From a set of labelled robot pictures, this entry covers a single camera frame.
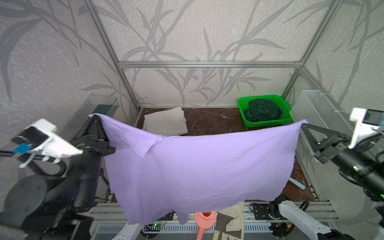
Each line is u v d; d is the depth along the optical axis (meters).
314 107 0.89
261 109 1.11
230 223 0.70
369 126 0.30
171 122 1.07
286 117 1.11
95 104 0.78
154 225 0.71
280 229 0.71
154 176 0.48
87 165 0.30
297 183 0.82
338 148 0.32
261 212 0.74
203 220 0.62
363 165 0.31
